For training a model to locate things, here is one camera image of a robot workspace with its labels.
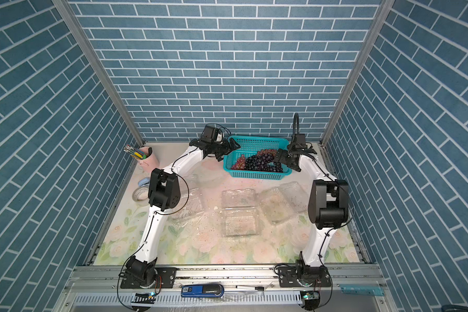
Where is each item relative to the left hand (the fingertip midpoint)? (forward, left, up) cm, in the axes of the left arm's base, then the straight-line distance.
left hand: (240, 150), depth 101 cm
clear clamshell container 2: (-23, +23, -13) cm, 35 cm away
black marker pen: (-59, -8, -12) cm, 61 cm away
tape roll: (-19, +50, -13) cm, 55 cm away
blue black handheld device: (-60, +13, -8) cm, 62 cm away
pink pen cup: (-4, +47, -6) cm, 48 cm away
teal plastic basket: (+10, -6, -7) cm, 13 cm away
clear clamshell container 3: (-24, -20, -13) cm, 34 cm away
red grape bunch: (-2, 0, -9) cm, 9 cm away
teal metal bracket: (-60, -51, -12) cm, 79 cm away
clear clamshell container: (-30, 0, -13) cm, 33 cm away
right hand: (-6, -23, -1) cm, 23 cm away
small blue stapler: (-13, +50, -11) cm, 52 cm away
